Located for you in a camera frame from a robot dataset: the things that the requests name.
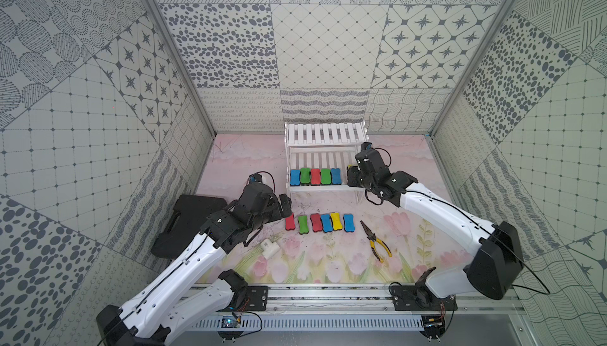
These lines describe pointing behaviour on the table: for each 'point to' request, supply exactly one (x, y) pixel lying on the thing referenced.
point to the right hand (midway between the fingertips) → (353, 175)
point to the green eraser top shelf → (303, 222)
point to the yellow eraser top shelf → (336, 221)
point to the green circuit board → (228, 321)
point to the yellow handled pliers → (372, 238)
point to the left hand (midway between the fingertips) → (280, 199)
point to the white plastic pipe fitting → (269, 249)
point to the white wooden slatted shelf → (324, 144)
